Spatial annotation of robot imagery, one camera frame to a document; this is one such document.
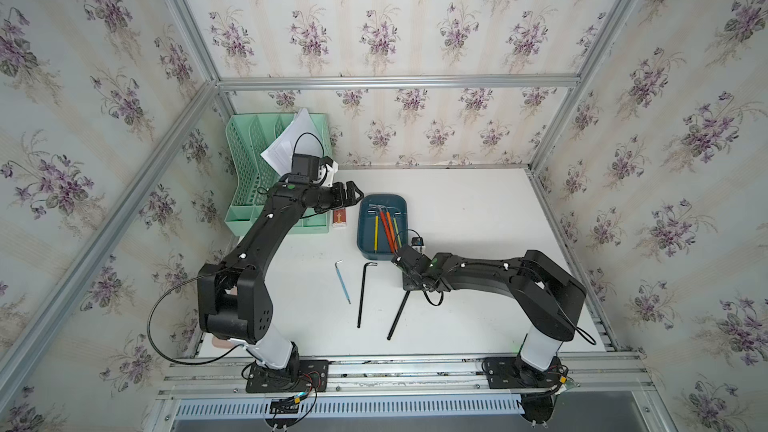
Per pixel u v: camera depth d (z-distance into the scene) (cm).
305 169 66
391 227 101
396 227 101
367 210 105
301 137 68
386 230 101
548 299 44
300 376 72
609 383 76
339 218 104
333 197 75
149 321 38
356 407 76
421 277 68
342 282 90
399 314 84
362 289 88
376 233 99
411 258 71
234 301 43
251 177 114
